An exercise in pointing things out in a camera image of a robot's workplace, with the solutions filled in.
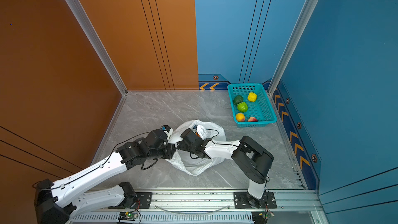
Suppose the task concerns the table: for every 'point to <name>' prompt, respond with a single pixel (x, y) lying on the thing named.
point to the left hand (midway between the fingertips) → (178, 148)
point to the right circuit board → (261, 217)
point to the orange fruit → (197, 134)
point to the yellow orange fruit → (240, 117)
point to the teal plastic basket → (261, 109)
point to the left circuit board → (127, 215)
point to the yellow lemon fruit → (252, 97)
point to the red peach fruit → (252, 119)
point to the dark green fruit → (238, 99)
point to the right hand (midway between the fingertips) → (181, 144)
